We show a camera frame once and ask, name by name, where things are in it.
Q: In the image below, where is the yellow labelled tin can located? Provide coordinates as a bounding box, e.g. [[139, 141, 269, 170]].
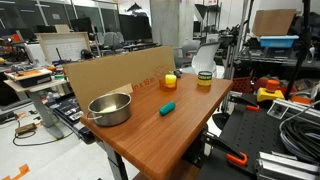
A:
[[197, 70, 214, 88]]

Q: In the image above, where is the large brown cardboard panel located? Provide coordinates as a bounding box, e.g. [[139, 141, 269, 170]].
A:
[[63, 45, 177, 114]]

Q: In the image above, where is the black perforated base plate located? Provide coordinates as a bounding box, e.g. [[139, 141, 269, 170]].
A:
[[196, 93, 320, 180]]

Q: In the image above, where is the black clamp orange handle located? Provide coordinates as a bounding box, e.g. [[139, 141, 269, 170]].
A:
[[201, 132, 249, 167], [229, 94, 261, 112]]

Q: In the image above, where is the brown power box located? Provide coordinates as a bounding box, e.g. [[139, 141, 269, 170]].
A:
[[14, 122, 38, 136]]

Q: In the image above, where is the stainless steel pot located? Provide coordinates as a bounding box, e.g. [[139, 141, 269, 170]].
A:
[[86, 92, 133, 128]]

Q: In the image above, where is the yellow emergency stop button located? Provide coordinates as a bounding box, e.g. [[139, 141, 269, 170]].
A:
[[256, 79, 286, 103]]

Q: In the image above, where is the blue plastic bin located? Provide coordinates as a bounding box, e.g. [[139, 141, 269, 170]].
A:
[[259, 34, 300, 49]]

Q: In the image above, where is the black flat equipment case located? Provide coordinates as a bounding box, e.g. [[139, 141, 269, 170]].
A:
[[46, 93, 84, 126]]

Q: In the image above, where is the black cable bundle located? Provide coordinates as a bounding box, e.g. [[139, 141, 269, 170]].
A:
[[279, 99, 320, 164]]

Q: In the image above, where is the metal storage shelf rack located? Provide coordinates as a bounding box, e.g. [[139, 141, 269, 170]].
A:
[[231, 0, 320, 81]]

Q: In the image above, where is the large black monitor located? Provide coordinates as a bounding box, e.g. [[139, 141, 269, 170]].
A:
[[118, 13, 153, 42]]

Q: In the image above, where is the small orange bowl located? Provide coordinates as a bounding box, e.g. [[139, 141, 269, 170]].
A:
[[158, 78, 178, 93]]

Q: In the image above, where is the white mesh office chair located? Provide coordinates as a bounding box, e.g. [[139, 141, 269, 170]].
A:
[[182, 41, 221, 78]]

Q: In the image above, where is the grey metal table leg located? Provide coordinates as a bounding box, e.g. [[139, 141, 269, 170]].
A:
[[99, 141, 130, 180]]

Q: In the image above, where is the yellow toy bell pepper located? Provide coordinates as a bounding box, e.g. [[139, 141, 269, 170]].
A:
[[164, 70, 178, 89]]

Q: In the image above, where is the grey office chair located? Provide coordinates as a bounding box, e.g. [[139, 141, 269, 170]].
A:
[[102, 32, 125, 55]]

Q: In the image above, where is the white framed pegboard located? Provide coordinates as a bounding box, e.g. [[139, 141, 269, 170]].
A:
[[34, 31, 92, 64]]

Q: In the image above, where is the black orange tool case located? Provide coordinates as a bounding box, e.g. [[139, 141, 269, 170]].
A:
[[4, 68, 54, 89]]

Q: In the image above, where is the small black monitor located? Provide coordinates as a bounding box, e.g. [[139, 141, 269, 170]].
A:
[[69, 17, 94, 34]]

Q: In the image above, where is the black camera stand pole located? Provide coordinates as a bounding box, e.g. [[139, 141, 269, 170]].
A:
[[284, 0, 313, 101]]

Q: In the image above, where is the grey standing side desk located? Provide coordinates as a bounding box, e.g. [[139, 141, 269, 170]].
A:
[[3, 74, 69, 140]]

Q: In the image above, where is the aluminium extrusion rail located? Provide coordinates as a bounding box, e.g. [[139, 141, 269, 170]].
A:
[[266, 98, 320, 122], [255, 151, 320, 180]]

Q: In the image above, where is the green capsule-shaped object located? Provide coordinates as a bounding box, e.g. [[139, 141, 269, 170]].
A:
[[158, 101, 177, 117]]

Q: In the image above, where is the plain brown cardboard box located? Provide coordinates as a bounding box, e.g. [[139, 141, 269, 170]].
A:
[[252, 8, 297, 37]]

